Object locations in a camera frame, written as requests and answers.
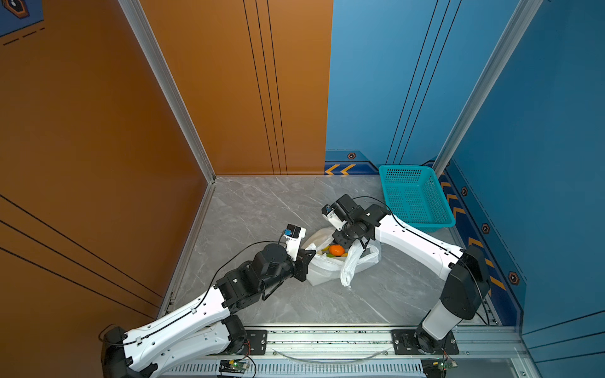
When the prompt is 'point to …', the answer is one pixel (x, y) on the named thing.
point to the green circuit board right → (445, 365)
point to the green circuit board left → (229, 365)
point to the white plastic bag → (323, 267)
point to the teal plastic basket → (415, 195)
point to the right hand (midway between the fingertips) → (342, 233)
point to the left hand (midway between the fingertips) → (317, 251)
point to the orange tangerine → (336, 250)
